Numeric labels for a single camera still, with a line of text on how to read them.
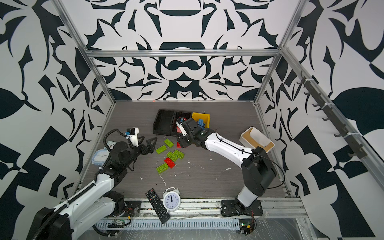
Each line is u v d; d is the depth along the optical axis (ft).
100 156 2.88
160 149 3.08
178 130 3.25
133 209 2.41
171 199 2.46
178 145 2.46
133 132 2.33
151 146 2.39
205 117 3.37
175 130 3.33
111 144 3.08
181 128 2.31
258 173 1.45
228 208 2.44
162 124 3.54
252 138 3.09
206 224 2.34
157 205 2.41
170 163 2.90
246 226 2.32
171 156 2.94
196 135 2.10
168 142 3.17
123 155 2.06
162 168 2.85
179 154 3.02
